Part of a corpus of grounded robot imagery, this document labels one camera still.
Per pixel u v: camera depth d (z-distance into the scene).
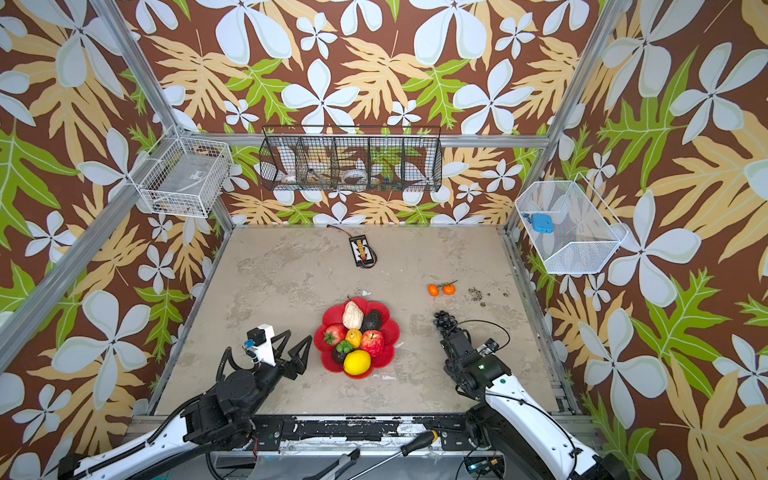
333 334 0.86
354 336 0.86
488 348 0.75
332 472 0.69
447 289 0.99
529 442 0.49
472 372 0.57
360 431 0.75
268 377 0.65
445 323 0.90
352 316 0.88
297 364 0.66
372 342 0.83
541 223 0.86
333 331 0.86
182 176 0.86
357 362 0.79
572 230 0.83
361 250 1.11
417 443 0.72
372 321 0.88
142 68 0.77
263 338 0.64
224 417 0.58
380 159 0.97
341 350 0.82
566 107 0.84
